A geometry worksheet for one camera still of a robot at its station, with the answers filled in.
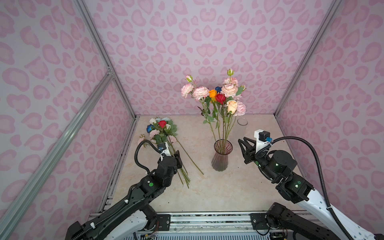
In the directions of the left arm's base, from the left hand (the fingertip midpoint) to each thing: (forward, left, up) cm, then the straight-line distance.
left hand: (176, 150), depth 76 cm
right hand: (-3, -30, +14) cm, 33 cm away
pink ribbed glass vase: (+3, -24, -4) cm, 25 cm away
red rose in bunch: (+28, +13, -11) cm, 33 cm away
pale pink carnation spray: (+20, +18, -15) cm, 30 cm away
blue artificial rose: (+28, +23, -16) cm, 40 cm away
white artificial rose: (+33, +21, -12) cm, 41 cm away
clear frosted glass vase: (+15, -37, -5) cm, 41 cm away
